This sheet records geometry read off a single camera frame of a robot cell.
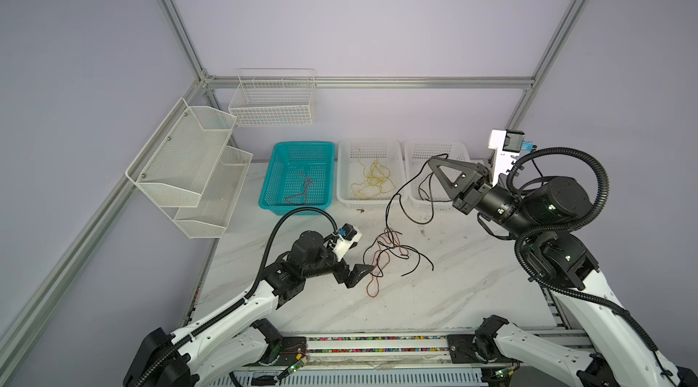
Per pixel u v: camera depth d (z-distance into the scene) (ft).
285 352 2.40
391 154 3.83
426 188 1.60
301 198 3.53
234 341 1.90
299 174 3.77
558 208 1.15
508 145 1.33
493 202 1.40
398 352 2.45
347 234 2.09
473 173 1.41
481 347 2.15
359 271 2.14
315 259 1.96
